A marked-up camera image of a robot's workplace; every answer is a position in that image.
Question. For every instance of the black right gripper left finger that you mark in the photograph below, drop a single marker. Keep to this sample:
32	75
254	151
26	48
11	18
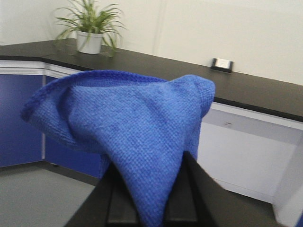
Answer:
106	203

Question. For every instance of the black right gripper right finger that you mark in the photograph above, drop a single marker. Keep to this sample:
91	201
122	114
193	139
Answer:
201	203

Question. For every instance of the blue microfibre cloth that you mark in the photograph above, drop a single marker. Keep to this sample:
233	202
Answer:
142	123

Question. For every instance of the black-topped bench blue cabinet doors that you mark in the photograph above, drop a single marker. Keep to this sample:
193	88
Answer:
236	85

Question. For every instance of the black socket box white plate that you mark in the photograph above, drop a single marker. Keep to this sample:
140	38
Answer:
222	65

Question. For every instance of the green potted plant white pot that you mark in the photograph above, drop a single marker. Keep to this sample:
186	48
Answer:
90	42

